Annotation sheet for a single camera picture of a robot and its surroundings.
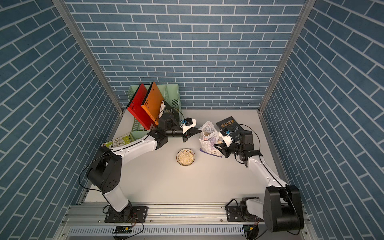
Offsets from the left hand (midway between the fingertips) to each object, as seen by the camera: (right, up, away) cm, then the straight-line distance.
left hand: (203, 131), depth 78 cm
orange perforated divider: (-31, +17, +12) cm, 37 cm away
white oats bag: (+3, -2, -5) cm, 6 cm away
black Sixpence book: (-24, +14, +16) cm, 32 cm away
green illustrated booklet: (-52, -7, +21) cm, 56 cm away
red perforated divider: (-39, +13, +7) cm, 41 cm away
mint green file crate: (-23, +25, +27) cm, 43 cm away
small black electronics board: (-39, -48, -6) cm, 62 cm away
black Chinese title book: (+23, 0, +30) cm, 38 cm away
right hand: (+9, -8, +6) cm, 13 cm away
